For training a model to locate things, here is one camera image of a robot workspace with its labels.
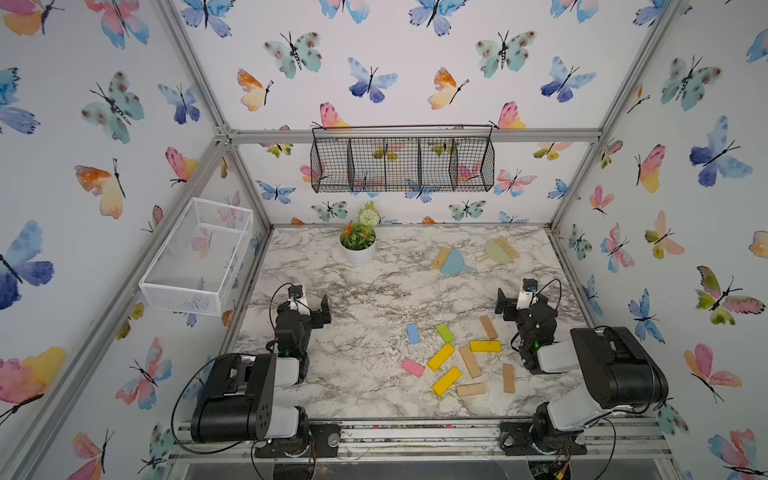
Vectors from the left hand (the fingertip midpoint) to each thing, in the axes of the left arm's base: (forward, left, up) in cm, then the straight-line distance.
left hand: (313, 294), depth 90 cm
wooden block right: (-23, -56, -10) cm, 61 cm away
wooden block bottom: (-26, -45, -9) cm, 52 cm away
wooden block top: (-7, -53, -10) cm, 55 cm away
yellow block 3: (-14, -51, -9) cm, 54 cm away
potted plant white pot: (+15, -13, +6) cm, 21 cm away
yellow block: (-16, -38, -10) cm, 42 cm away
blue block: (-9, -30, -8) cm, 32 cm away
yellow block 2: (-23, -38, -9) cm, 46 cm away
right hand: (0, -63, 0) cm, 63 cm away
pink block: (-19, -29, -10) cm, 36 cm away
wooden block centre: (-18, -46, -9) cm, 50 cm away
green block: (-9, -40, -10) cm, 42 cm away
